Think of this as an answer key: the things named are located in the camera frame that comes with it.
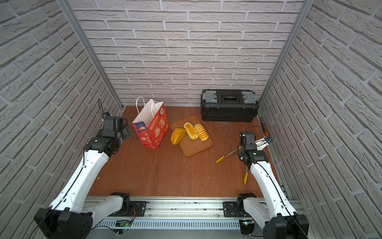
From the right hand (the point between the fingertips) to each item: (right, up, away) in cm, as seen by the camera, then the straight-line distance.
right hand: (252, 145), depth 80 cm
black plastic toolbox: (-9, +24, +18) cm, 31 cm away
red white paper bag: (-56, +11, -1) cm, 57 cm away
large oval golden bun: (-43, +4, +11) cm, 44 cm away
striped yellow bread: (-27, +6, +20) cm, 35 cm away
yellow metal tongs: (-2, -18, +3) cm, 18 cm away
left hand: (-71, +10, -4) cm, 72 cm away
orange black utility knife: (+20, +8, +30) cm, 37 cm away
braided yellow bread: (-35, +6, +20) cm, 41 cm away
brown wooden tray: (-35, -4, +18) cm, 39 cm away
